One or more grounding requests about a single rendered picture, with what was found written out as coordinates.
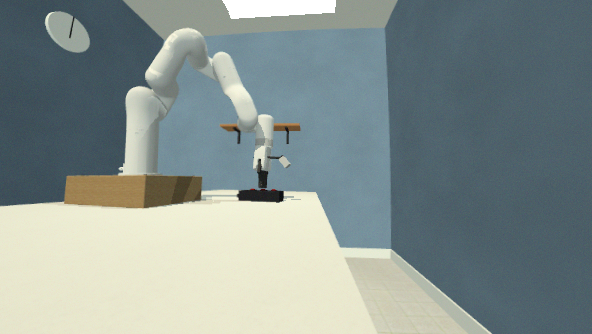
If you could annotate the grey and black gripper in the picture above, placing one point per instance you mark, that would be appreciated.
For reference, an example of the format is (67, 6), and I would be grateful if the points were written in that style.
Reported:
(262, 163)

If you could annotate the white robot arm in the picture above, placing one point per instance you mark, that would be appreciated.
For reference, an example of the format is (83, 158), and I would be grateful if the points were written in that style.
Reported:
(142, 104)

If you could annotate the black power strip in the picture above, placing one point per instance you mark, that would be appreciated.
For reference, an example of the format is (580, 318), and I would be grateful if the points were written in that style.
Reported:
(261, 195)

